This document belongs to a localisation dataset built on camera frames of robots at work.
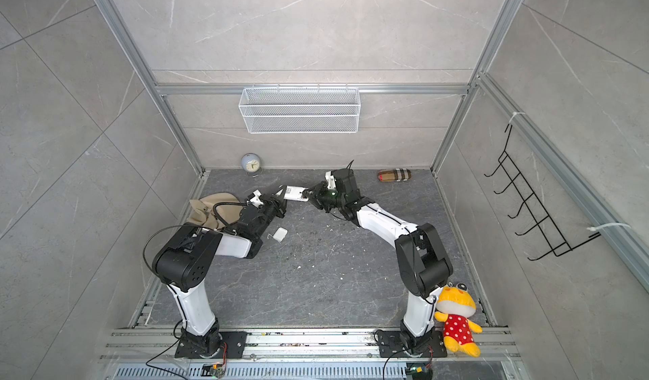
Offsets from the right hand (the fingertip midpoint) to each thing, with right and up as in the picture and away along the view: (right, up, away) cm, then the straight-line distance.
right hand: (302, 192), depth 86 cm
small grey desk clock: (-27, +14, +29) cm, 42 cm away
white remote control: (-2, -1, 0) cm, 2 cm away
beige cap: (-42, -8, +14) cm, 45 cm away
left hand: (-5, +4, +1) cm, 6 cm away
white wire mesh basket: (-3, +33, +15) cm, 37 cm away
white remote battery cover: (-10, -17, +12) cm, 23 cm away
